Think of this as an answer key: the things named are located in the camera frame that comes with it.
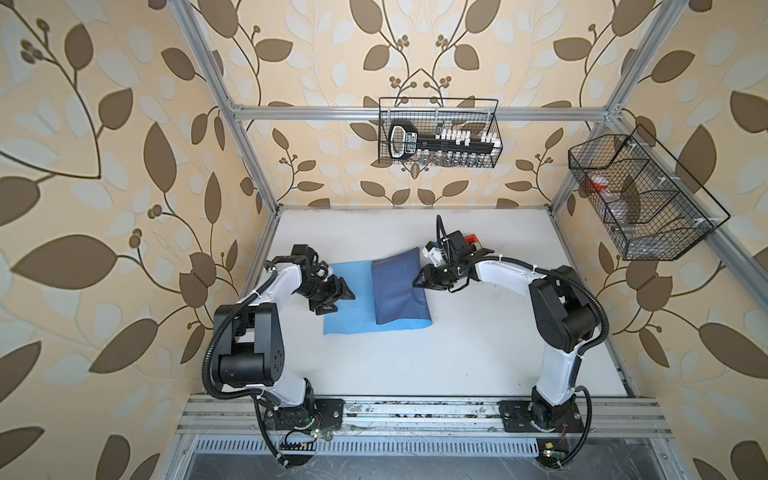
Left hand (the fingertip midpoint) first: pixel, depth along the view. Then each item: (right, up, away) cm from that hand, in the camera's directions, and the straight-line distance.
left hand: (342, 299), depth 87 cm
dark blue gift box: (+16, 0, +3) cm, 16 cm away
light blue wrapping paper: (+4, -6, +6) cm, 9 cm away
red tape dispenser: (+43, +18, +18) cm, 50 cm away
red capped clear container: (+71, +33, -6) cm, 79 cm away
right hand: (+23, +3, +7) cm, 24 cm away
